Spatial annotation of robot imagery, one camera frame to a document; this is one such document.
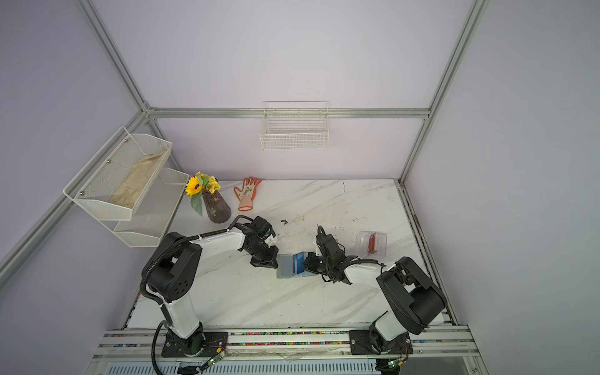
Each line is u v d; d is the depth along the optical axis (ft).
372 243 3.04
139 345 2.45
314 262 2.61
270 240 2.96
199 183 2.76
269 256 2.68
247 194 3.64
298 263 2.96
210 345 2.39
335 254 2.35
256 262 2.73
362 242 3.14
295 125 3.11
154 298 1.65
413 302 1.45
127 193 2.47
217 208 3.23
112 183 2.51
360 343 2.41
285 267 2.99
